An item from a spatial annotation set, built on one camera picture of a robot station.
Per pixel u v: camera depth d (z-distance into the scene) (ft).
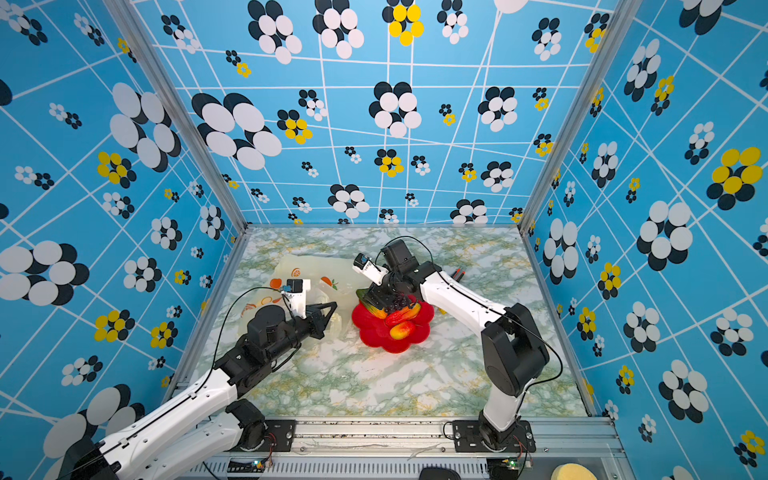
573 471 2.16
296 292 2.15
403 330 2.91
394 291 2.40
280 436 2.43
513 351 1.49
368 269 2.47
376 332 2.99
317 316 2.17
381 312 2.99
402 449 2.38
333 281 3.07
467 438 2.38
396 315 2.99
